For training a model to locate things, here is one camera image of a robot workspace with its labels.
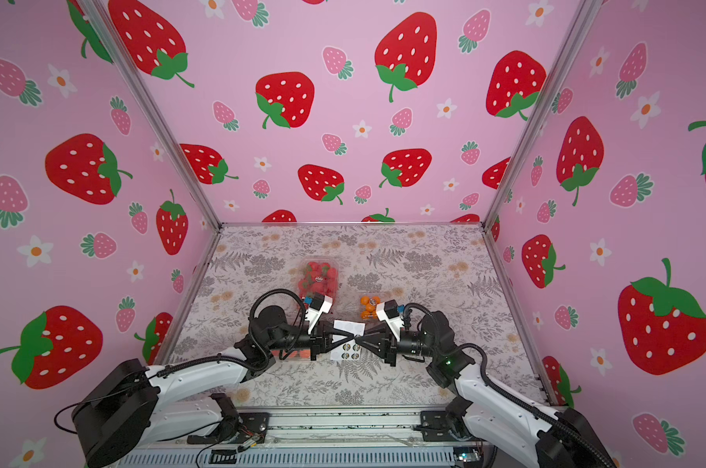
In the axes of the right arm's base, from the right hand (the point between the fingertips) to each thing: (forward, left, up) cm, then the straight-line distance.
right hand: (357, 347), depth 68 cm
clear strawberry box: (+31, +18, -15) cm, 39 cm away
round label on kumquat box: (+22, -2, -16) cm, 28 cm away
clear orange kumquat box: (+22, -1, -17) cm, 28 cm away
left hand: (+2, +1, 0) cm, 2 cm away
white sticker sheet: (0, +2, -2) cm, 3 cm away
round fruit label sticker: (+27, +16, -12) cm, 33 cm away
